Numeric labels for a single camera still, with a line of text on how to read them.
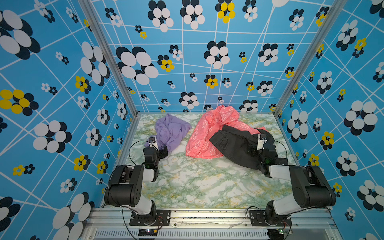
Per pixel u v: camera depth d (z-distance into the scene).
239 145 0.94
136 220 0.73
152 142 0.79
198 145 0.99
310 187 0.45
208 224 0.72
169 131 1.01
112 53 0.87
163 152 0.86
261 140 0.81
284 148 0.81
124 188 0.45
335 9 0.68
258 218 0.72
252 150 0.85
